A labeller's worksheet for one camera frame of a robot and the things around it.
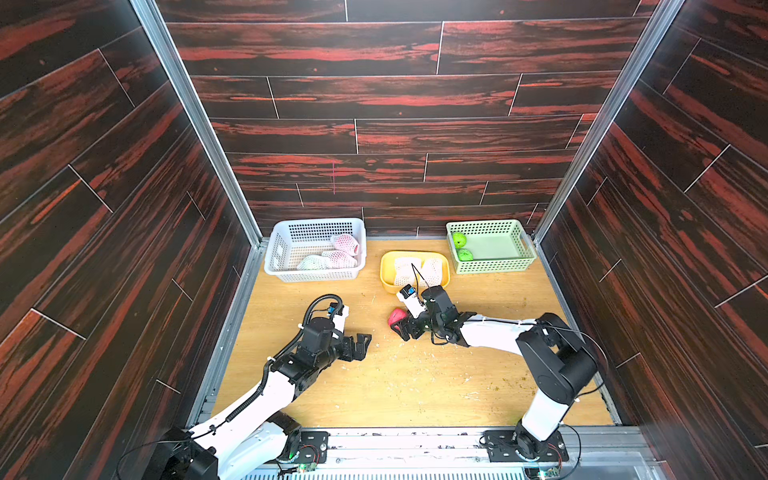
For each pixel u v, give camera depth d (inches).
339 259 41.2
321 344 25.3
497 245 46.3
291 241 45.6
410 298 32.0
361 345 29.0
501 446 28.9
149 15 26.1
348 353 28.8
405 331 32.5
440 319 28.5
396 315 35.8
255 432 23.2
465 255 42.3
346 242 42.6
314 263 40.1
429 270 41.2
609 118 33.1
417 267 42.5
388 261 42.6
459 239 44.7
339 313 29.0
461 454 28.8
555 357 19.0
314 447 29.0
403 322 32.3
